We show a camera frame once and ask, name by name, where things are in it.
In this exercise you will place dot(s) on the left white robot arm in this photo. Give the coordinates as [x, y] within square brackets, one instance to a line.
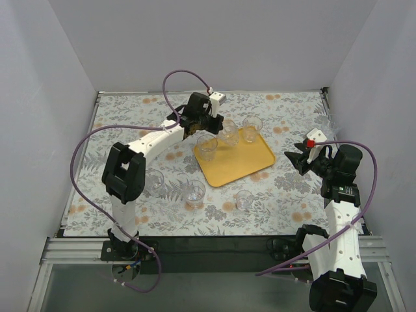
[125, 171]

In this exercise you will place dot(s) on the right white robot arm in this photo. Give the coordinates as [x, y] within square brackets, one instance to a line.
[339, 280]

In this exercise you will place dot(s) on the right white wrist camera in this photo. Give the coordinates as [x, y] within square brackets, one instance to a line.
[314, 137]

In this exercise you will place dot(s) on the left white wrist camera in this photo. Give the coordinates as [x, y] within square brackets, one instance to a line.
[216, 100]

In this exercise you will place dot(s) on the small clear glass front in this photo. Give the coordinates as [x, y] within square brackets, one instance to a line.
[244, 199]

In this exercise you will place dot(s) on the floral patterned table mat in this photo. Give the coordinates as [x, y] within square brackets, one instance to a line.
[283, 199]

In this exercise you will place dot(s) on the aluminium frame rail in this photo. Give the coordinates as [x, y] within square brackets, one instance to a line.
[88, 250]

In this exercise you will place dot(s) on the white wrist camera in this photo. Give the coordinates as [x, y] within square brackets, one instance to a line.
[314, 137]
[216, 100]

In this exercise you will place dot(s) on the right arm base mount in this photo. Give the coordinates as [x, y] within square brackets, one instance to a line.
[283, 248]

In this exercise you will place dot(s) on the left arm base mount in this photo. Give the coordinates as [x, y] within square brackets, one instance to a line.
[112, 251]

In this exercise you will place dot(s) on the yellow plastic tray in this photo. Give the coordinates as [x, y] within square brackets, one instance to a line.
[231, 163]

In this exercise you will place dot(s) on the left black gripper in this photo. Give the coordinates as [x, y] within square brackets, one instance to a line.
[214, 122]

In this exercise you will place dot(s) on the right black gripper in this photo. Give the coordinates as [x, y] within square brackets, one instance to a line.
[314, 166]

